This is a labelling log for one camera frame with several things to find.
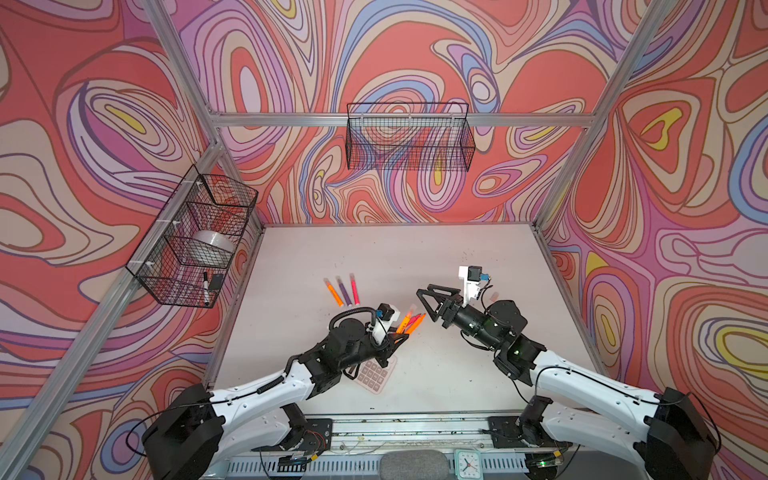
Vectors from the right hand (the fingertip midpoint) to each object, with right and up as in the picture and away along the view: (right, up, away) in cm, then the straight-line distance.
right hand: (423, 297), depth 71 cm
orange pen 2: (-4, -6, +1) cm, 7 cm away
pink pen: (-19, -2, +30) cm, 36 cm away
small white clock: (+10, -38, -3) cm, 40 cm away
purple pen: (-25, +1, +31) cm, 40 cm away
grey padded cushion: (-2, -38, -4) cm, 38 cm away
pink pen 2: (0, -10, +19) cm, 22 cm away
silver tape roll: (-52, +14, +3) cm, 54 cm away
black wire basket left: (-58, +10, +1) cm, 58 cm away
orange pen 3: (0, -11, +20) cm, 23 cm away
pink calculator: (-13, -24, +11) cm, 29 cm away
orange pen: (-27, -3, +28) cm, 39 cm away
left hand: (-3, -10, +5) cm, 12 cm away
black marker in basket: (-53, +2, +1) cm, 53 cm away
